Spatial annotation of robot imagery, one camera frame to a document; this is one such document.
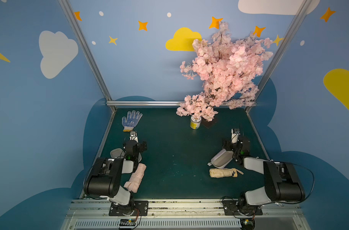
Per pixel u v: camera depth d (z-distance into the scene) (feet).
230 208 2.44
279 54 2.85
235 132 2.73
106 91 3.56
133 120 3.72
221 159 3.00
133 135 2.66
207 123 3.66
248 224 2.40
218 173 2.75
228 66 2.12
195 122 3.42
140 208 2.47
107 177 1.50
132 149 2.36
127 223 2.40
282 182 1.49
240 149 2.40
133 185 2.56
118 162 1.63
